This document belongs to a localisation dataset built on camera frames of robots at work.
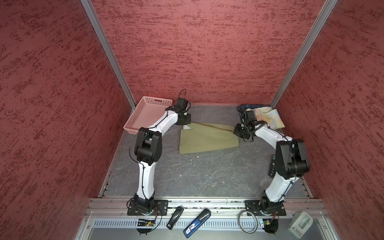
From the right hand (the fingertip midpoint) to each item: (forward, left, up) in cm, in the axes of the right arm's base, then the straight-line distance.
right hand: (234, 134), depth 96 cm
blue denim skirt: (+26, -18, 0) cm, 32 cm away
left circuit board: (-47, +52, -9) cm, 71 cm away
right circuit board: (-49, -9, -5) cm, 50 cm away
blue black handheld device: (-47, +26, -2) cm, 54 cm away
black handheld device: (-44, +37, -3) cm, 58 cm away
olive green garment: (+2, +18, -4) cm, 18 cm away
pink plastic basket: (+25, +63, -4) cm, 68 cm away
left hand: (+8, +32, +3) cm, 33 cm away
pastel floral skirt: (+15, -30, 0) cm, 34 cm away
